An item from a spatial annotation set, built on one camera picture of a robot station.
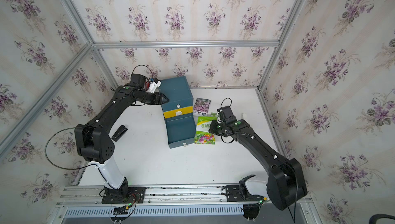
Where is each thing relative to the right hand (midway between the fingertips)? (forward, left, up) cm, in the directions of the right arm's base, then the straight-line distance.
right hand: (210, 128), depth 83 cm
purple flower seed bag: (+24, +5, -12) cm, 27 cm away
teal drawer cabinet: (+20, +18, +9) cm, 28 cm away
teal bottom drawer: (+5, +18, -13) cm, 23 cm away
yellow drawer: (+11, +19, 0) cm, 22 cm away
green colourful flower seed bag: (-4, +4, -2) cm, 6 cm away
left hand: (+13, +26, +6) cm, 30 cm away
